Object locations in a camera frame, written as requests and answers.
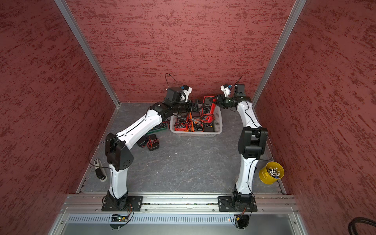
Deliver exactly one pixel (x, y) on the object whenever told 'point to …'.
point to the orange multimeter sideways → (192, 124)
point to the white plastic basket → (218, 125)
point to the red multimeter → (182, 123)
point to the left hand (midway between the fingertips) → (198, 107)
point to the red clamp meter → (208, 109)
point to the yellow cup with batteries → (271, 173)
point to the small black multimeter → (153, 142)
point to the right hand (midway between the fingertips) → (212, 102)
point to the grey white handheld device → (99, 171)
